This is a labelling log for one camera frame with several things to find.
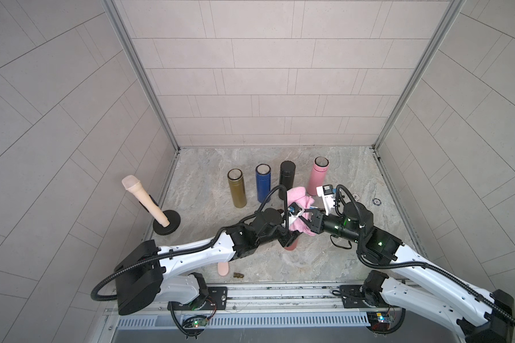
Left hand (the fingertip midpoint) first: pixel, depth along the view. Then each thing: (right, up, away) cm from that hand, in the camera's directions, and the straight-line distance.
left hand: (301, 224), depth 74 cm
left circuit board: (-33, -28, -9) cm, 44 cm away
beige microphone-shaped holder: (-49, 0, +3) cm, 49 cm away
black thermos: (-4, +16, +11) cm, 20 cm away
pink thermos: (+9, +17, +12) cm, 22 cm away
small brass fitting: (-22, -19, +1) cm, 29 cm away
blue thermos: (-14, +14, +11) cm, 22 cm away
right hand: (-3, +4, -7) cm, 9 cm away
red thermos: (-2, -12, +9) cm, 15 cm away
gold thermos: (-24, +15, +5) cm, 28 cm away
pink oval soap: (-28, -17, +3) cm, 33 cm away
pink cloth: (-2, +11, -6) cm, 13 cm away
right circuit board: (+24, -30, -6) cm, 39 cm away
